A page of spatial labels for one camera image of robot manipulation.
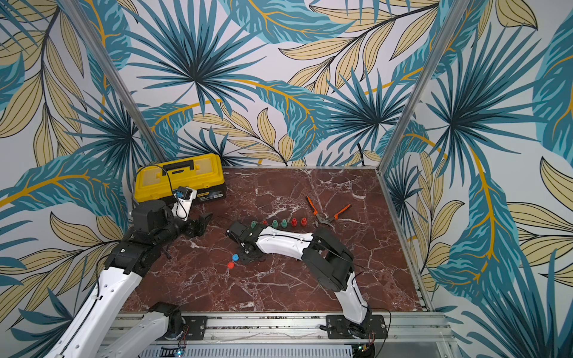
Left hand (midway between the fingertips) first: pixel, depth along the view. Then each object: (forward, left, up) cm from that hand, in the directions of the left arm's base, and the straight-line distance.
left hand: (200, 213), depth 73 cm
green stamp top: (+10, -23, -23) cm, 34 cm away
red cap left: (-7, -7, -25) cm, 27 cm away
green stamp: (+9, -14, -21) cm, 27 cm away
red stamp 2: (+11, -32, -23) cm, 41 cm away
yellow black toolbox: (+20, +25, -8) cm, 33 cm away
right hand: (-4, -14, -23) cm, 27 cm away
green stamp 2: (+11, -27, -23) cm, 37 cm away
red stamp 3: (+11, -36, -23) cm, 44 cm away
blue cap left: (-5, -9, -24) cm, 26 cm away
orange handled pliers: (+14, -43, -24) cm, 51 cm away
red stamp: (+11, -19, -23) cm, 32 cm away
